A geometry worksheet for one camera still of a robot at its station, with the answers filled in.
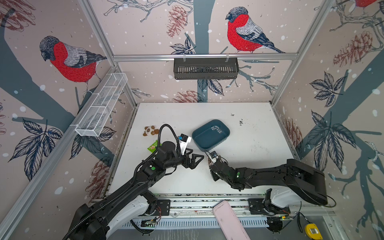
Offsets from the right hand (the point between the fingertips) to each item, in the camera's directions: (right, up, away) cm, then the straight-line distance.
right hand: (210, 168), depth 86 cm
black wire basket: (-1, +65, +19) cm, 67 cm away
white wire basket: (-58, +29, -14) cm, 67 cm away
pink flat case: (+7, -19, -18) cm, 27 cm away
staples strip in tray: (+7, +22, +19) cm, 30 cm away
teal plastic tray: (+2, +18, +16) cm, 24 cm away
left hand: (-7, +11, -14) cm, 19 cm away
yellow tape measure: (+45, -21, -20) cm, 54 cm away
